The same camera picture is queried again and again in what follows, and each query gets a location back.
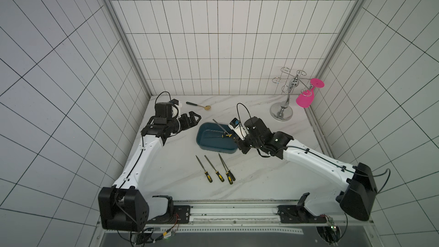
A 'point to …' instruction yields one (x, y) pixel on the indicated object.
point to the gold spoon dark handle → (206, 107)
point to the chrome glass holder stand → (283, 111)
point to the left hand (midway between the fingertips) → (193, 123)
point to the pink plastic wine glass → (305, 99)
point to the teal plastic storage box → (216, 138)
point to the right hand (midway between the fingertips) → (229, 141)
